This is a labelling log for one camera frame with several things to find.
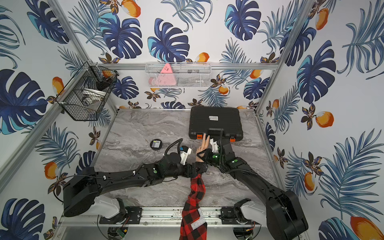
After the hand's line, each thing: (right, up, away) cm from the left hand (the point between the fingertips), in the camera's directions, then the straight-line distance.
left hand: (199, 166), depth 75 cm
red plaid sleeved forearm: (-3, -27, -5) cm, 27 cm away
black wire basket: (-61, +38, +5) cm, 71 cm away
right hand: (0, +5, +7) cm, 8 cm away
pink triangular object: (-19, +50, +15) cm, 55 cm away
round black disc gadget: (-28, +8, +24) cm, 38 cm away
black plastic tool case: (+16, +23, +28) cm, 39 cm away
